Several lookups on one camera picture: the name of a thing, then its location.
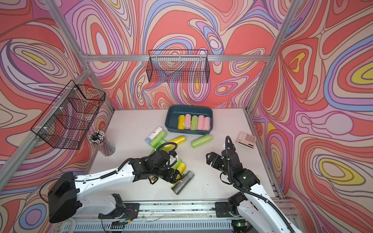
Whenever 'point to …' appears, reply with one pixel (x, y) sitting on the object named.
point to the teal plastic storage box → (173, 111)
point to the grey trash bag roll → (180, 185)
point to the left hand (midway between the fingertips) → (179, 177)
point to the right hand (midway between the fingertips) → (213, 162)
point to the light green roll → (201, 141)
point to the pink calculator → (246, 140)
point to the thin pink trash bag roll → (188, 121)
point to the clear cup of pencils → (98, 138)
